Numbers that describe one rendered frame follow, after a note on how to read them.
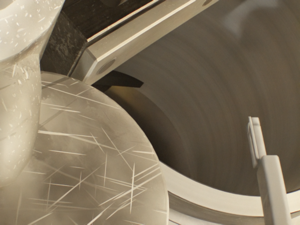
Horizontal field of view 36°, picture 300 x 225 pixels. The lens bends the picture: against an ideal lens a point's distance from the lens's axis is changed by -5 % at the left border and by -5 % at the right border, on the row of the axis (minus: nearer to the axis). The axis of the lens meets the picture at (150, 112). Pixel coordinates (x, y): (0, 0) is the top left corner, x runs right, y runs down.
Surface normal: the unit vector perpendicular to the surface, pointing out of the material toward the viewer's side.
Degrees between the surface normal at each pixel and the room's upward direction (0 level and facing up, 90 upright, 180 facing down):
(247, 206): 90
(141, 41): 38
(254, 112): 87
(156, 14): 90
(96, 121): 90
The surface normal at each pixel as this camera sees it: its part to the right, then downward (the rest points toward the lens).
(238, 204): 0.38, -0.39
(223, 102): -0.83, 0.25
